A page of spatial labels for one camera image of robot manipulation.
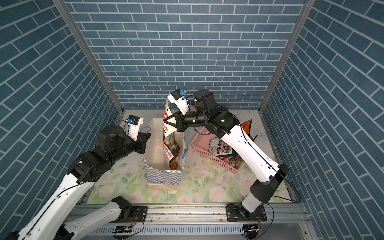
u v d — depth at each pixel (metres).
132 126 0.53
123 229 0.72
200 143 1.00
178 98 0.52
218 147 0.88
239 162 0.85
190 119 0.52
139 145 0.56
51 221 0.37
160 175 0.65
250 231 0.70
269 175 0.41
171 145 0.75
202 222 0.72
